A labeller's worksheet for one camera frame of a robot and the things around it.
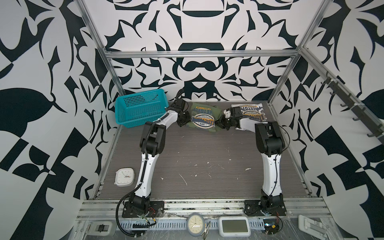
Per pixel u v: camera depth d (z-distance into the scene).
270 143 0.61
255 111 1.12
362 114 0.55
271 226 0.71
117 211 0.69
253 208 0.74
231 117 0.94
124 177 0.81
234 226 0.66
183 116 0.97
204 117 1.08
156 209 0.74
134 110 1.14
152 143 0.63
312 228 0.68
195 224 0.67
